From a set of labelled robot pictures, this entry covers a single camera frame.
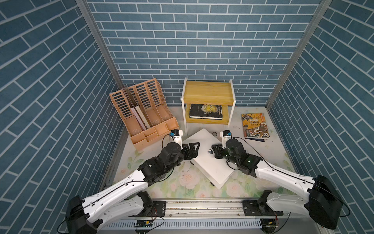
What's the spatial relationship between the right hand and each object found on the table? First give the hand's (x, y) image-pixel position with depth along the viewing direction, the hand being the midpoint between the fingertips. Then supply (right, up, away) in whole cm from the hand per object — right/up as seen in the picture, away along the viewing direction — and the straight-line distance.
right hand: (212, 147), depth 81 cm
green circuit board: (-36, -37, -9) cm, 52 cm away
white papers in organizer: (-43, +14, +9) cm, 46 cm away
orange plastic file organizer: (-48, +23, +32) cm, 62 cm away
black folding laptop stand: (-2, -9, -7) cm, 11 cm away
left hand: (-8, +3, -11) cm, 14 cm away
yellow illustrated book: (+35, +11, +27) cm, 46 cm away
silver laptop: (-3, +4, +5) cm, 7 cm away
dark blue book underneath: (+33, +2, +18) cm, 37 cm away
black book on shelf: (-4, +21, +13) cm, 25 cm away
